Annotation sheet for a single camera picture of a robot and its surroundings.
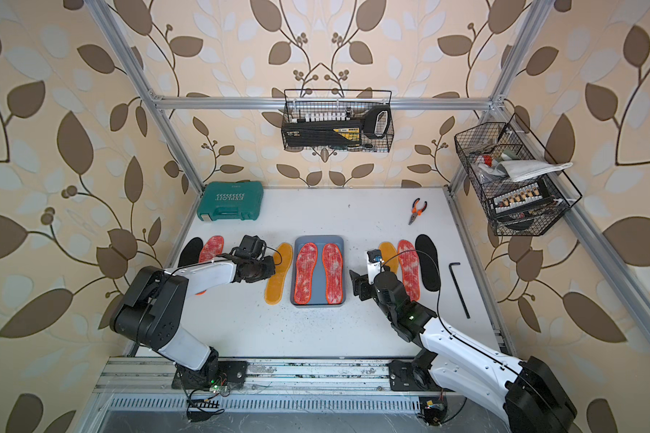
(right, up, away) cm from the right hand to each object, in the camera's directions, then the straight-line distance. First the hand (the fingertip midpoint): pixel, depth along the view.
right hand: (362, 268), depth 82 cm
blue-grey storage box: (-14, -10, +7) cm, 19 cm away
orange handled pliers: (+25, +18, +30) cm, 43 cm away
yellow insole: (-29, -8, +9) cm, 31 cm away
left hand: (-30, -2, +12) cm, 32 cm away
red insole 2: (-19, 0, +14) cm, 24 cm away
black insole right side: (+26, -1, +15) cm, 30 cm away
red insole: (-55, +4, +19) cm, 59 cm away
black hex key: (+34, -9, +8) cm, 36 cm away
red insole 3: (-9, -3, +12) cm, 15 cm away
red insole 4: (+19, -1, +14) cm, 23 cm away
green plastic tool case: (-47, +23, +29) cm, 60 cm away
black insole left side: (-64, +2, +19) cm, 67 cm away
